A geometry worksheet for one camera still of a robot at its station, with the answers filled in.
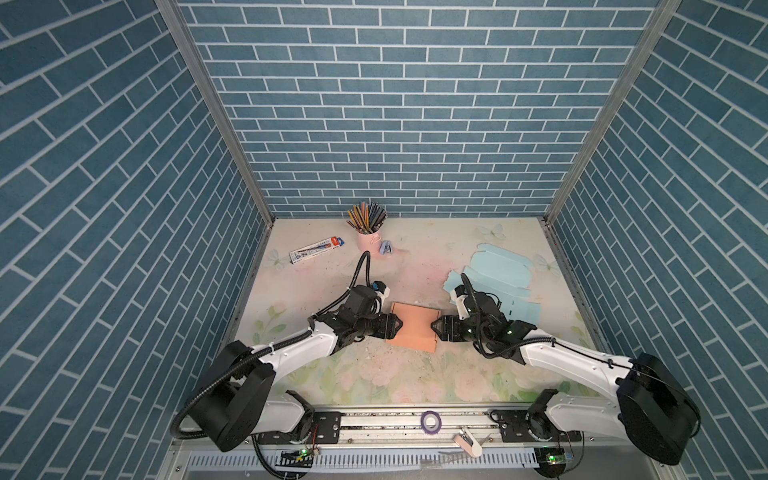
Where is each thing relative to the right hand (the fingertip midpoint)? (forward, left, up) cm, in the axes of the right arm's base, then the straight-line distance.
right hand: (436, 323), depth 84 cm
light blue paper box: (+24, -26, -9) cm, 36 cm away
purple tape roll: (-23, -1, -7) cm, 25 cm away
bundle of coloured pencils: (+36, +25, +5) cm, 44 cm away
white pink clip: (-27, -8, -6) cm, 29 cm away
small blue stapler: (+31, +18, -4) cm, 36 cm away
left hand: (0, +12, -1) cm, 12 cm away
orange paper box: (-1, +5, -4) cm, 7 cm away
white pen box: (+28, +44, -4) cm, 53 cm away
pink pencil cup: (+29, +23, -1) cm, 38 cm away
